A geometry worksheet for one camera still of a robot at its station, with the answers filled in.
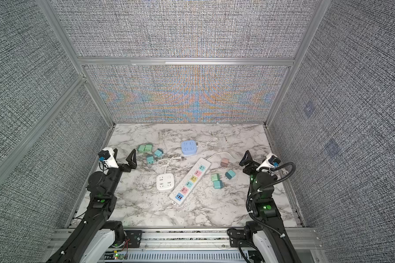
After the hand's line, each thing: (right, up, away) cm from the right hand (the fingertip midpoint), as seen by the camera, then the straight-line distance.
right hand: (256, 152), depth 73 cm
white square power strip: (-43, -17, +15) cm, 49 cm away
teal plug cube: (-50, -2, +29) cm, 58 cm away
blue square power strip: (-31, +1, +30) cm, 44 cm away
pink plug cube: (-10, -8, +25) cm, 28 cm away
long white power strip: (-35, -22, +11) cm, 43 cm away
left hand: (-58, +2, +2) cm, 58 cm away
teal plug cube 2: (-55, -7, +27) cm, 62 cm away
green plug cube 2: (-57, 0, +31) cm, 65 cm away
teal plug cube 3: (-8, -14, +19) cm, 25 cm away
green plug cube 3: (-16, -15, +18) cm, 29 cm away
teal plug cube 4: (-15, -19, +16) cm, 29 cm away
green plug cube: (-62, 0, +31) cm, 69 cm away
